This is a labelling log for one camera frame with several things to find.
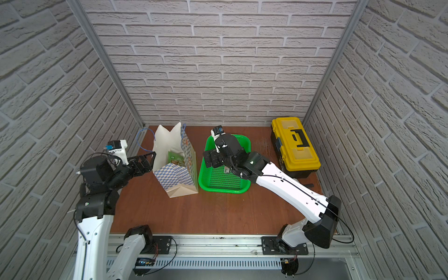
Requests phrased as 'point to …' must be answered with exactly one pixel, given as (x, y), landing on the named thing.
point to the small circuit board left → (144, 262)
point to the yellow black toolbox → (294, 150)
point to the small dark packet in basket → (226, 170)
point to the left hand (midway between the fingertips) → (143, 152)
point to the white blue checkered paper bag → (174, 179)
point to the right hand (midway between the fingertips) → (215, 149)
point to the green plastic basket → (215, 180)
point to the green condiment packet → (176, 159)
